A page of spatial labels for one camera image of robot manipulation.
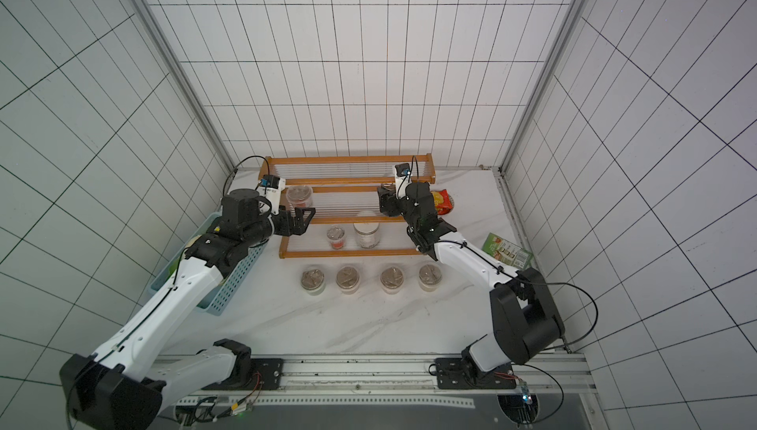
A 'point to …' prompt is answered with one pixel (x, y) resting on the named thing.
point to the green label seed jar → (312, 280)
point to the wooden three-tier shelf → (342, 190)
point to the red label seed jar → (391, 280)
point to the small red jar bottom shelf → (337, 237)
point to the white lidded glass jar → (368, 234)
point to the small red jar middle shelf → (300, 196)
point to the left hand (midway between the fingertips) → (296, 215)
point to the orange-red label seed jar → (348, 278)
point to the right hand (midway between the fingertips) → (380, 184)
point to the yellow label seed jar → (430, 277)
